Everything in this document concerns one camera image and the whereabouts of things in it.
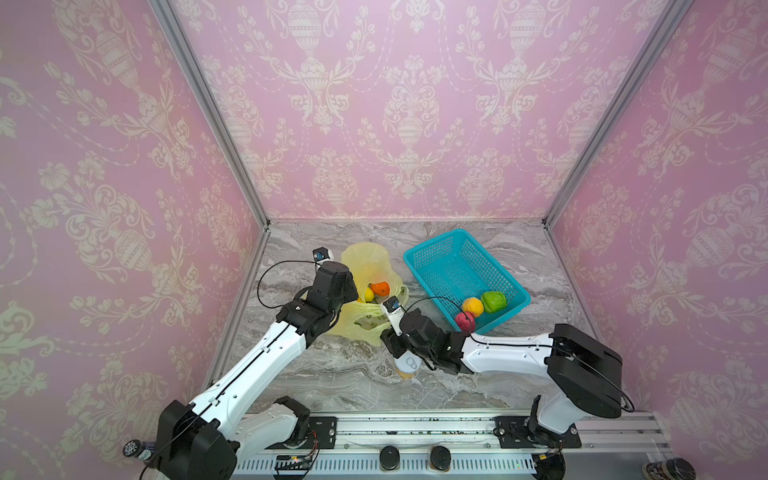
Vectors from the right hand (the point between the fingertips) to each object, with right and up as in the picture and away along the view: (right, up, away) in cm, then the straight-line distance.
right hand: (384, 327), depth 83 cm
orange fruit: (+27, +5, +9) cm, 29 cm away
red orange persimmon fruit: (-1, +9, +12) cm, 16 cm away
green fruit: (+34, +6, +9) cm, 36 cm away
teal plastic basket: (+25, +15, +24) cm, 38 cm away
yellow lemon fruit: (-5, +7, +13) cm, 15 cm away
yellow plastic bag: (-5, +18, +9) cm, 20 cm away
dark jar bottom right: (+60, -24, -21) cm, 68 cm away
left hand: (-9, +13, -2) cm, 16 cm away
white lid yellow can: (+7, -9, -3) cm, 12 cm away
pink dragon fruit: (+24, +1, +5) cm, 25 cm away
